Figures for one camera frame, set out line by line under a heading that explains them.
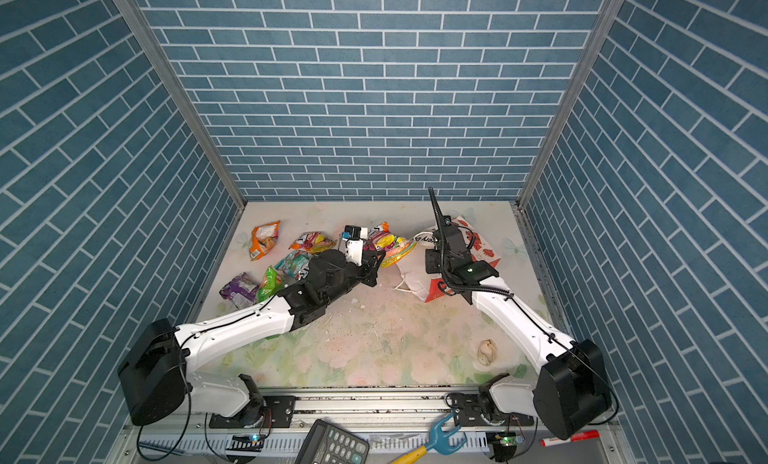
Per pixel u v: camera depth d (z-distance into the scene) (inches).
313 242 40.5
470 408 29.1
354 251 26.3
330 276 22.7
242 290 35.0
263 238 41.0
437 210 23.9
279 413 29.0
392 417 29.0
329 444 26.7
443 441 26.8
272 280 31.7
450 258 24.0
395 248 30.3
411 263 31.0
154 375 16.0
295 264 37.9
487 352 33.2
